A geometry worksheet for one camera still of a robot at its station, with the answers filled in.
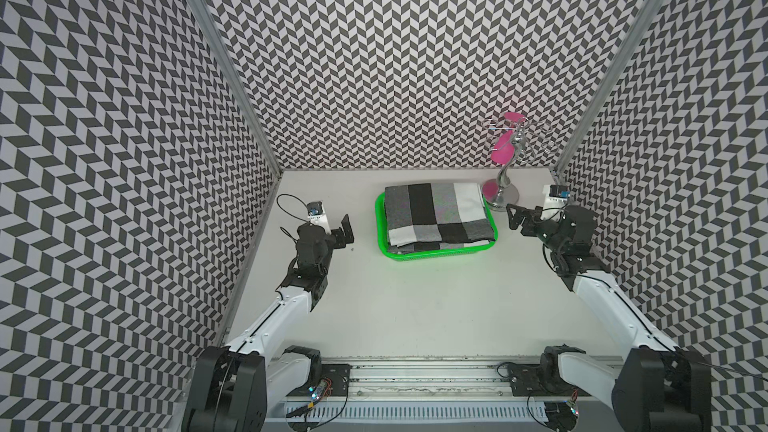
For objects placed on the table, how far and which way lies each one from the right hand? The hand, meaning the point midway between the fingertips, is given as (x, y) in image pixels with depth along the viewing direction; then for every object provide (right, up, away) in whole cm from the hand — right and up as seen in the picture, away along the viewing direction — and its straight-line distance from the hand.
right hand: (519, 210), depth 83 cm
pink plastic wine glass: (+2, +19, +18) cm, 27 cm away
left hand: (-53, -2, +2) cm, 54 cm away
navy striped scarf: (-29, -8, +2) cm, 30 cm away
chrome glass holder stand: (+6, +5, +26) cm, 27 cm away
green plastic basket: (-27, -11, -4) cm, 30 cm away
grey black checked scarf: (-22, -2, +8) cm, 24 cm away
